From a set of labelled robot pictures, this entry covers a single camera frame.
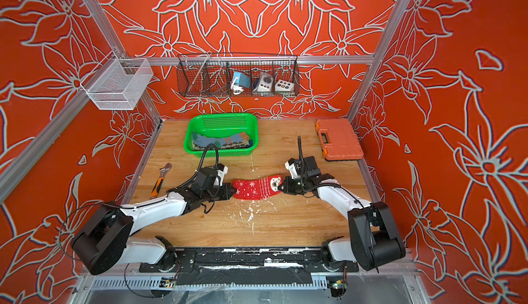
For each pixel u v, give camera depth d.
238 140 1.06
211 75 1.01
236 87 0.85
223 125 1.14
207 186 0.69
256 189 0.88
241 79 0.84
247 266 0.73
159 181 0.94
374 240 0.42
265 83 0.91
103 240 0.42
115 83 0.91
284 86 0.94
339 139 1.03
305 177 0.70
